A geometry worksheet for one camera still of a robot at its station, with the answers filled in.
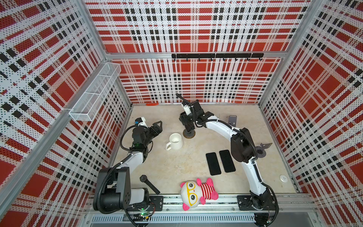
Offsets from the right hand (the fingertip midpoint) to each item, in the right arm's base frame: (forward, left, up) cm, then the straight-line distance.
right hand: (185, 115), depth 97 cm
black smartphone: (-29, -18, -14) cm, 37 cm away
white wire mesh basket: (+1, +65, +9) cm, 65 cm away
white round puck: (-38, -58, -13) cm, 71 cm away
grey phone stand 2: (-1, -33, -4) cm, 34 cm away
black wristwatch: (-38, +25, -12) cm, 47 cm away
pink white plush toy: (-47, -5, -5) cm, 48 cm away
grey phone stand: (-22, -50, -12) cm, 55 cm away
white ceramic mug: (-17, +6, -6) cm, 19 cm away
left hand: (-9, +16, +3) cm, 18 cm away
